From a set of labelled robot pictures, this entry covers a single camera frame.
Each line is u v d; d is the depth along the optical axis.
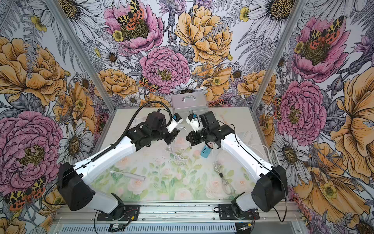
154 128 0.60
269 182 0.40
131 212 0.74
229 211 0.73
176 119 0.66
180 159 0.89
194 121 0.71
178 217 0.75
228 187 0.83
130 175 0.86
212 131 0.59
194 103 1.07
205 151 0.94
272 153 0.95
